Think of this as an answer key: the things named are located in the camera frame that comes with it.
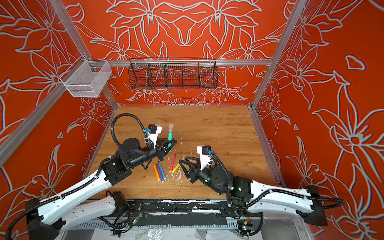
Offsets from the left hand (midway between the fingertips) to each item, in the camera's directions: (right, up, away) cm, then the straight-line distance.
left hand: (174, 139), depth 63 cm
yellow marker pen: (-2, -20, +22) cm, 30 cm away
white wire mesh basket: (-59, +35, +29) cm, 74 cm away
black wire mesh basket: (-5, +40, +36) cm, 54 cm away
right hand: (+2, -9, -3) cm, 10 cm away
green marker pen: (-2, +2, -2) cm, 4 cm away
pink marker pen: (-4, -18, +24) cm, 30 cm away
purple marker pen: (-10, -25, +19) cm, 33 cm away
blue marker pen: (-10, -22, +22) cm, 32 cm away
